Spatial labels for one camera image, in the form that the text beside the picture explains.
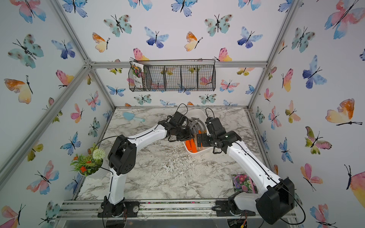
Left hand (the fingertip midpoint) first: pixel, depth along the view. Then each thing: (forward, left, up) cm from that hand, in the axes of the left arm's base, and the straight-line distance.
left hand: (196, 136), depth 89 cm
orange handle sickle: (-2, +3, -8) cm, 9 cm away
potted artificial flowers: (-19, +56, +3) cm, 59 cm away
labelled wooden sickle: (+11, -7, -10) cm, 17 cm away
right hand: (-6, -5, +7) cm, 11 cm away
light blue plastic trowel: (+28, +52, -12) cm, 60 cm away
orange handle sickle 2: (-3, +2, -8) cm, 9 cm away
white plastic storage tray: (+17, -3, -10) cm, 21 cm away
